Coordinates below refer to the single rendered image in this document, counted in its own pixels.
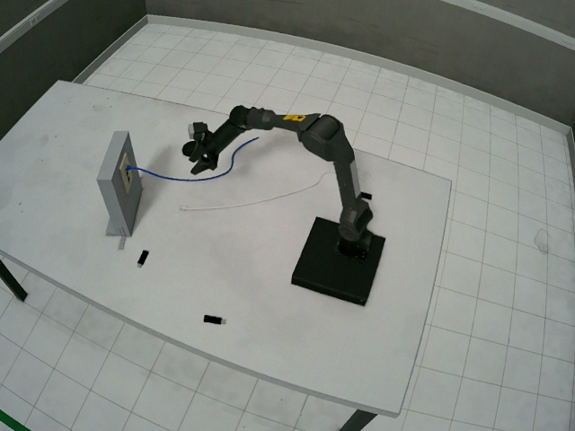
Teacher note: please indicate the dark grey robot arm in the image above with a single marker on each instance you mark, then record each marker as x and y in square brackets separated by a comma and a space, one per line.
[356, 213]

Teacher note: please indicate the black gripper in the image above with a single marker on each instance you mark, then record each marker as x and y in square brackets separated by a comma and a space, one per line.
[212, 150]

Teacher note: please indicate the beige wall plate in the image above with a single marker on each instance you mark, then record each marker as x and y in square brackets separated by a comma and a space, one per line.
[123, 173]

